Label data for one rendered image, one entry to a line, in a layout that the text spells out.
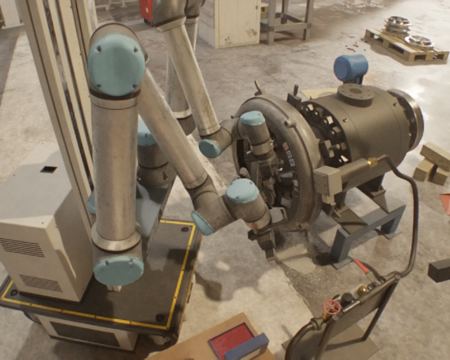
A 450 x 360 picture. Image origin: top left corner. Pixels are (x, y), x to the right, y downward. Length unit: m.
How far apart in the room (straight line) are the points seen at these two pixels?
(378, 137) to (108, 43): 1.64
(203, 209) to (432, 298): 1.66
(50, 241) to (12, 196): 0.28
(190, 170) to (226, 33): 4.61
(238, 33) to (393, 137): 3.91
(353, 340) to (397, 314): 0.33
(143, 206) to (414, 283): 1.66
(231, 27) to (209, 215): 4.72
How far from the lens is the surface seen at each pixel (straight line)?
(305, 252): 2.36
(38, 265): 1.69
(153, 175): 1.65
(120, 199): 0.96
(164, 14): 1.33
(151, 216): 1.54
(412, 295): 2.38
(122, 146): 0.87
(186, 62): 1.35
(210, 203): 1.13
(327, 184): 1.62
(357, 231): 2.23
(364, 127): 2.05
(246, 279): 2.20
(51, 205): 1.53
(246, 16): 5.71
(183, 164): 1.11
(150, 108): 1.00
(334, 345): 2.04
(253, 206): 1.11
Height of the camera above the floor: 1.77
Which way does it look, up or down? 39 degrees down
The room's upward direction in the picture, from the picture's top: straight up
